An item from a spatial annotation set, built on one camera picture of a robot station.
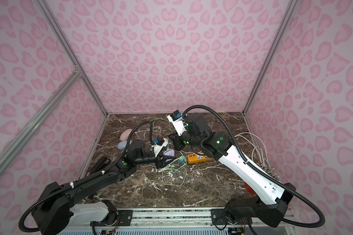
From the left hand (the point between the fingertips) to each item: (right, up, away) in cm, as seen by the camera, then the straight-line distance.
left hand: (174, 155), depth 73 cm
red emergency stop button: (+41, -21, +8) cm, 47 cm away
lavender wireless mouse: (-3, +2, -4) cm, 5 cm away
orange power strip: (+11, -6, +18) cm, 22 cm away
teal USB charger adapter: (+3, -8, +17) cm, 19 cm away
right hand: (-2, +10, -8) cm, 13 cm away
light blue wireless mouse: (-38, +1, +29) cm, 47 cm away
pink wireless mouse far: (-37, +9, +31) cm, 49 cm away
